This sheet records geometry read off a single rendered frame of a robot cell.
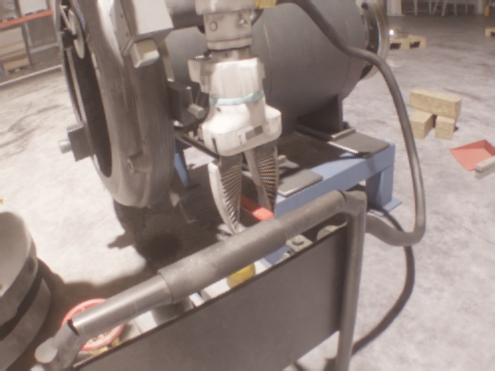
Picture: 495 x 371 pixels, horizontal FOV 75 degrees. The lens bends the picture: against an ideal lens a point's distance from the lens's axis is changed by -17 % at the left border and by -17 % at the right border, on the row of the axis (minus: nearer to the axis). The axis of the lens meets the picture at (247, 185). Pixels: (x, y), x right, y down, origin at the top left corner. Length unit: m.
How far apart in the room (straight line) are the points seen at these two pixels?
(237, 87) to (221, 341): 0.29
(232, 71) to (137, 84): 0.35
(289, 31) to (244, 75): 0.65
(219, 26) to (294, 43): 0.65
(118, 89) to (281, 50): 0.48
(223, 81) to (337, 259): 0.26
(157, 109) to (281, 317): 0.50
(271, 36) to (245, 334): 0.80
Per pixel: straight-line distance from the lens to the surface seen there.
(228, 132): 0.47
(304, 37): 1.13
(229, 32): 0.46
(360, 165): 1.25
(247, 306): 0.42
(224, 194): 0.52
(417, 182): 1.03
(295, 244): 0.50
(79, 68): 1.05
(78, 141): 1.14
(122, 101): 0.79
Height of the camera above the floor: 0.77
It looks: 28 degrees down
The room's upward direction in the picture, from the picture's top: 7 degrees counter-clockwise
